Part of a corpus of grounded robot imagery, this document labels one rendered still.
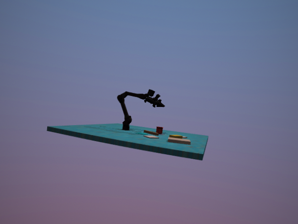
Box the beige flat rectangular slab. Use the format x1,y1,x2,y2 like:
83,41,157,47
168,138,191,145

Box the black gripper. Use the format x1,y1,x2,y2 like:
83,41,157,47
150,98,165,107

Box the dark red cup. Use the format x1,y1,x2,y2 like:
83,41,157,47
156,127,163,134

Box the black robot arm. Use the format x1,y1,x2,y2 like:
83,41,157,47
117,89,160,131

